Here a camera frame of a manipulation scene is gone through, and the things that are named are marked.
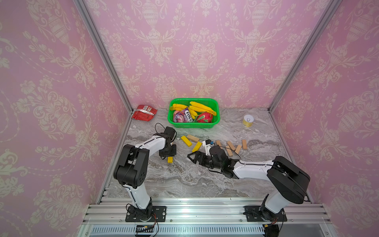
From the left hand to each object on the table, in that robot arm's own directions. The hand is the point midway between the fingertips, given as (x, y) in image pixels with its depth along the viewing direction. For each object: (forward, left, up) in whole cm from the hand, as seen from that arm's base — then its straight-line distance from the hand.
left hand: (172, 154), depth 95 cm
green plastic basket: (+41, -30, +8) cm, 51 cm away
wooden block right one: (+9, -31, +1) cm, 32 cm away
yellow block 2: (+11, -9, 0) cm, 14 cm away
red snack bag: (+35, +25, +2) cm, 43 cm away
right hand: (-10, -12, +10) cm, 18 cm away
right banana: (+36, -16, +9) cm, 40 cm away
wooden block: (+13, -13, 0) cm, 19 cm away
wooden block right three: (+2, -38, +1) cm, 38 cm away
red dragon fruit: (+25, -22, +8) cm, 35 cm away
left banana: (+36, -2, +8) cm, 37 cm away
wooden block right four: (+8, -49, +1) cm, 49 cm away
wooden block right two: (+6, -39, +2) cm, 40 cm away
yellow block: (-4, +1, +1) cm, 4 cm away
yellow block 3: (+6, -17, +1) cm, 18 cm away
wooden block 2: (+4, -43, +1) cm, 44 cm away
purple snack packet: (+26, -6, +8) cm, 28 cm away
